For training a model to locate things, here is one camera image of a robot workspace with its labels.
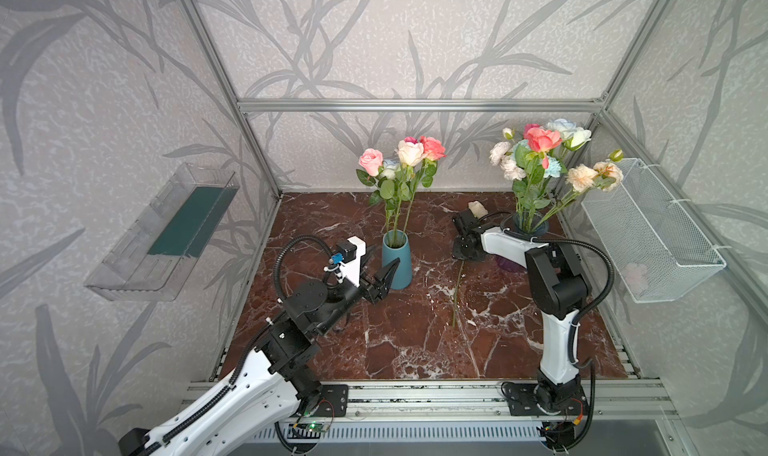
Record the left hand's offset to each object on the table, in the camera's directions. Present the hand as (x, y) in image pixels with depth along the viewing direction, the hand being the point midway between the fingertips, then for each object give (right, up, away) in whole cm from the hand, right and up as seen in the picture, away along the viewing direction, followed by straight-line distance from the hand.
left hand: (392, 247), depth 62 cm
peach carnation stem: (+29, +24, +18) cm, 42 cm away
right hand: (+23, -3, +41) cm, 47 cm away
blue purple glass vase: (+39, +5, +23) cm, 46 cm away
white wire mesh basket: (+56, -1, 0) cm, 56 cm away
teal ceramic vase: (0, -1, +20) cm, 20 cm away
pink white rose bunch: (+30, +9, +46) cm, 56 cm away
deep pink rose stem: (+5, +35, +45) cm, 57 cm away
